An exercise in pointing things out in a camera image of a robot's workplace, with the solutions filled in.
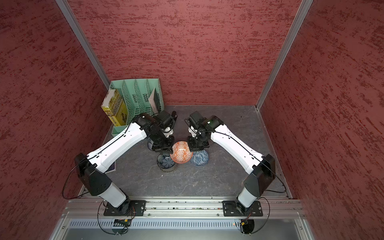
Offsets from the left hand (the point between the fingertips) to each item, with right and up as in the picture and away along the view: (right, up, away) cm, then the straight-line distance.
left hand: (170, 155), depth 72 cm
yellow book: (-38, +25, +20) cm, 50 cm away
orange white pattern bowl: (+5, 0, +5) cm, 7 cm away
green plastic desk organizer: (-34, +36, +38) cm, 62 cm away
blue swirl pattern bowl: (+15, -7, +19) cm, 25 cm away
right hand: (+11, +1, +2) cm, 11 cm away
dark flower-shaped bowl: (-5, -7, +11) cm, 14 cm away
